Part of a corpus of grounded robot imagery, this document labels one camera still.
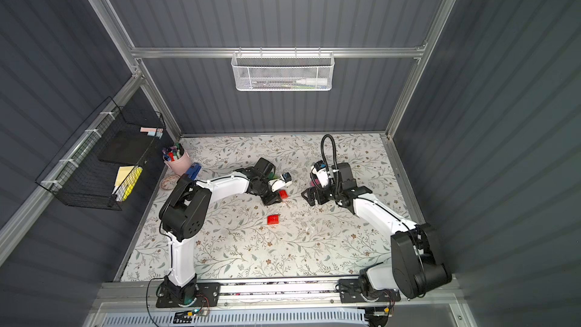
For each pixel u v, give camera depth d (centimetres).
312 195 77
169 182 102
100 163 73
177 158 96
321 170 77
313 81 91
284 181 87
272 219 89
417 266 42
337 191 68
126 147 78
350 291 74
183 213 53
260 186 79
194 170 104
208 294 74
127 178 63
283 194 95
